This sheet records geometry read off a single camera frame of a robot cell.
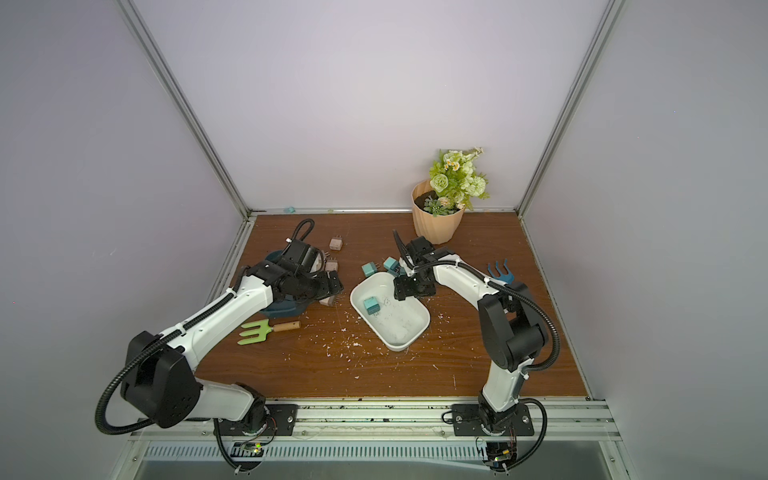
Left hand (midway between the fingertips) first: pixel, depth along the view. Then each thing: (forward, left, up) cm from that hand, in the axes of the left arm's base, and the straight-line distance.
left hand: (337, 289), depth 83 cm
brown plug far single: (+26, +6, -11) cm, 28 cm away
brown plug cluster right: (+15, +6, -10) cm, 19 cm away
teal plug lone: (+1, -9, -11) cm, 14 cm away
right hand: (+3, -19, -6) cm, 21 cm away
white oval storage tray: (-4, -18, -13) cm, 22 cm away
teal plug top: (+15, -15, -10) cm, 24 cm away
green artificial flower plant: (+31, -35, +14) cm, 49 cm away
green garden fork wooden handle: (-7, +23, -11) cm, 26 cm away
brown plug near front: (+2, +5, -10) cm, 11 cm away
